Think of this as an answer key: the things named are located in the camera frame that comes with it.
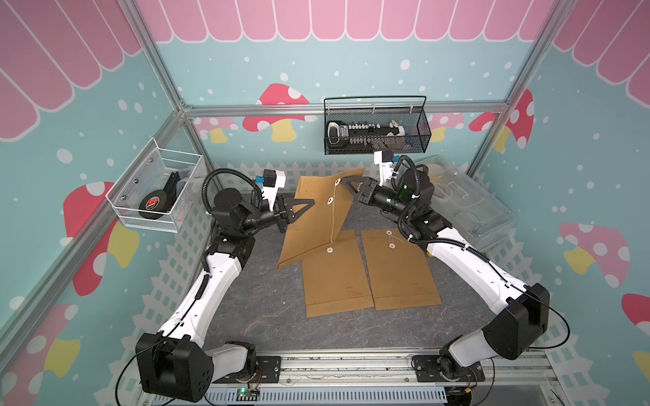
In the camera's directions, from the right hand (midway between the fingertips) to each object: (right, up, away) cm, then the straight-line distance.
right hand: (342, 181), depth 66 cm
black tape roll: (-52, -5, +3) cm, 52 cm away
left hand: (-8, -7, -3) cm, 10 cm away
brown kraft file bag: (-6, -12, -1) cm, 13 cm away
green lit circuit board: (-28, -61, +7) cm, 68 cm away
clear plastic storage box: (+49, -9, +23) cm, 55 cm away
